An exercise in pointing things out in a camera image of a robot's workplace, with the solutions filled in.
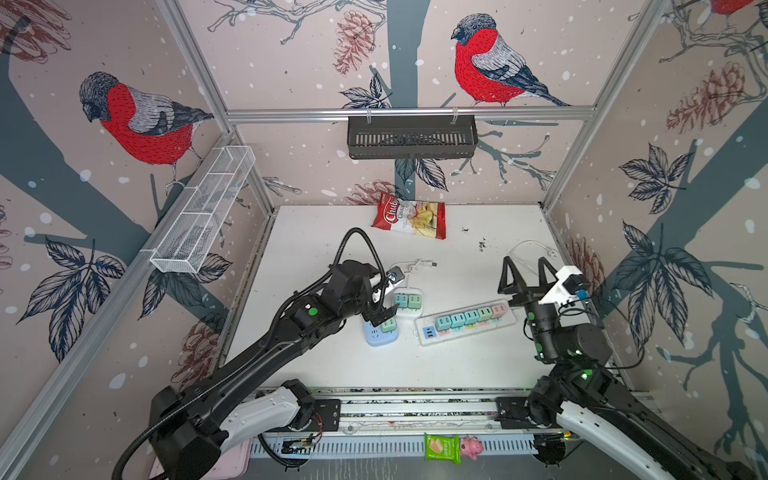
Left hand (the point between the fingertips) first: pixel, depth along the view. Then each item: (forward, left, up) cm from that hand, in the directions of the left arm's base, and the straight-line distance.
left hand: (385, 285), depth 73 cm
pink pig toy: (-32, -20, -19) cm, 42 cm away
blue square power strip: (-5, +3, -20) cm, 21 cm away
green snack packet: (-32, -13, -20) cm, 40 cm away
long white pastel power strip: (-4, -11, -19) cm, 23 cm away
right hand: (-2, -29, +12) cm, 32 cm away
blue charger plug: (-3, -21, -15) cm, 26 cm away
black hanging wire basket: (+56, -9, +6) cm, 57 cm away
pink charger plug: (-1, -32, -14) cm, 35 cm away
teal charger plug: (-2, -24, -15) cm, 29 cm away
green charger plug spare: (-5, -1, -15) cm, 15 cm away
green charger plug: (-1, -28, -15) cm, 32 cm away
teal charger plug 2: (-4, -16, -15) cm, 22 cm away
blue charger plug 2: (+3, -5, -15) cm, 16 cm away
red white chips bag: (+41, -13, -19) cm, 47 cm away
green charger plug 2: (+3, -9, -16) cm, 18 cm away
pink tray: (-34, +35, -20) cm, 53 cm away
